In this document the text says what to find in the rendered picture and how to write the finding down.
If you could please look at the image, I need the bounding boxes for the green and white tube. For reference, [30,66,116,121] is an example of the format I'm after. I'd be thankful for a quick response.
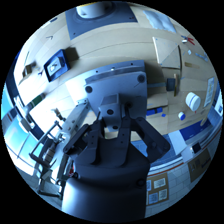
[26,92,45,109]

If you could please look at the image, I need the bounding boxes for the brown notice board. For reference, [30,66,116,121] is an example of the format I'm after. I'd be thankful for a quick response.
[186,148,212,183]
[145,172,170,206]

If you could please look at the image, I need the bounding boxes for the white cloth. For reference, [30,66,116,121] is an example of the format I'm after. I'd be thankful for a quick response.
[142,9,177,34]

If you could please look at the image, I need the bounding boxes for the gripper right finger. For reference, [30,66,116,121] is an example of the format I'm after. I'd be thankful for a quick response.
[117,103,171,167]

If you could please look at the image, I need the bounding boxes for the red-handled pliers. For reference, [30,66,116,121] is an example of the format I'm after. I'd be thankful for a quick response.
[181,34,195,46]

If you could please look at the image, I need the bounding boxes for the dark blue ribbed block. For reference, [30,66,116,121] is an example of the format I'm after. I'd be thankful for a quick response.
[166,78,176,92]

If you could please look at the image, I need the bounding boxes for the white printed paper sheet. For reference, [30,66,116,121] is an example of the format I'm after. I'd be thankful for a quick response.
[203,77,215,108]

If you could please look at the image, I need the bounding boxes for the blue bar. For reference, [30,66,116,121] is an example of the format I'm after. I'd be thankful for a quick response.
[146,107,163,116]

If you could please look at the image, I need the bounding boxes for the grey mould body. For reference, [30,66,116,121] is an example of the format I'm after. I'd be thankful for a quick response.
[93,59,146,79]

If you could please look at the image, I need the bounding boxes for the window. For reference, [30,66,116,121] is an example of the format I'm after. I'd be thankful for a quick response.
[1,82,46,176]

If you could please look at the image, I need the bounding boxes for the white cabinet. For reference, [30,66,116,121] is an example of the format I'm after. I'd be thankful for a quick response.
[168,130,202,163]

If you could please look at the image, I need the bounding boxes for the blue tray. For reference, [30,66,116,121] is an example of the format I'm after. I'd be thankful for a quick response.
[43,49,71,83]

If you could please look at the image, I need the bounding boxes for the light grey lever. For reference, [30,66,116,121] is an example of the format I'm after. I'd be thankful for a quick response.
[59,98,92,143]

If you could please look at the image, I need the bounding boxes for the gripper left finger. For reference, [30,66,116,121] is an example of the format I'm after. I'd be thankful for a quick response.
[63,112,106,166]

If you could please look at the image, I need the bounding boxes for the beige rest board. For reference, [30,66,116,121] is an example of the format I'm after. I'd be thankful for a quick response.
[152,36,181,69]

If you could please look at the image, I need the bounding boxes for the white jar with blue stripe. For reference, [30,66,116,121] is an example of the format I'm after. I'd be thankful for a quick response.
[185,92,202,112]

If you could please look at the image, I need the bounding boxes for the grey mould top half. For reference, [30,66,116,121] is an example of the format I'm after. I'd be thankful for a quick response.
[84,70,148,123]

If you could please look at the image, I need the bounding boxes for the grey base sheet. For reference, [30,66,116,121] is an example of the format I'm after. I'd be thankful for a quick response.
[65,4,139,41]

